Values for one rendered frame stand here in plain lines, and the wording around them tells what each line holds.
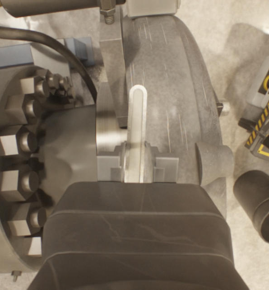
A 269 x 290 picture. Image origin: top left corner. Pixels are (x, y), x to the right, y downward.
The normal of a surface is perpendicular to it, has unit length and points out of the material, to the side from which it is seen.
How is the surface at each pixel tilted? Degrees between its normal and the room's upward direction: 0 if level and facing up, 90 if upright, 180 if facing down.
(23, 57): 0
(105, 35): 50
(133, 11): 22
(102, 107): 55
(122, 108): 40
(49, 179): 15
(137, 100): 5
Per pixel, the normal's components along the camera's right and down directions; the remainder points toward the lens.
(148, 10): 0.05, 0.69
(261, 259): 0.01, 0.36
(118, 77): 0.07, 0.88
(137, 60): -0.58, -0.27
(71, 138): -0.11, -0.38
